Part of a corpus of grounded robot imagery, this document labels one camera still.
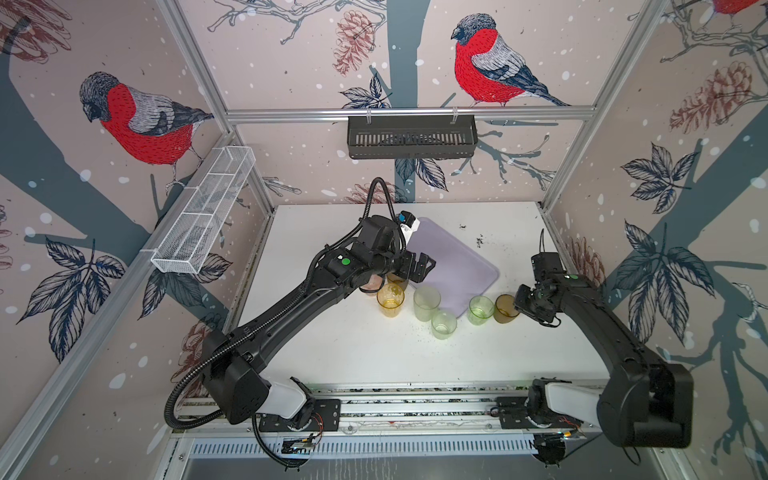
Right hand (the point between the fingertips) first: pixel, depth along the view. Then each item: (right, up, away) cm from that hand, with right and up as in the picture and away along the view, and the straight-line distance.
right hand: (519, 309), depth 84 cm
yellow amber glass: (-37, +1, +8) cm, 38 cm away
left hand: (-29, +16, -13) cm, 36 cm away
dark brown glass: (-34, +7, +7) cm, 35 cm away
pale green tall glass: (-26, 0, +7) cm, 27 cm away
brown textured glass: (-2, -2, +6) cm, 6 cm away
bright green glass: (-9, -2, +6) cm, 11 cm away
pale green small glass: (-21, -6, +4) cm, 22 cm away
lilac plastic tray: (-12, +8, +20) cm, 25 cm away
